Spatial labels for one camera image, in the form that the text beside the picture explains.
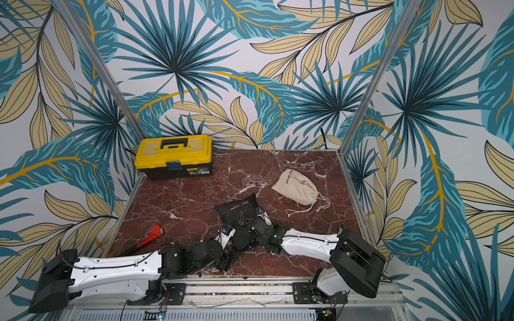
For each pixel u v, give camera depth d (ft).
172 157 3.15
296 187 3.13
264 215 2.51
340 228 2.95
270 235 2.14
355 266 1.40
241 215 2.83
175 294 2.41
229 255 2.18
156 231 2.84
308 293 2.39
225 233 2.15
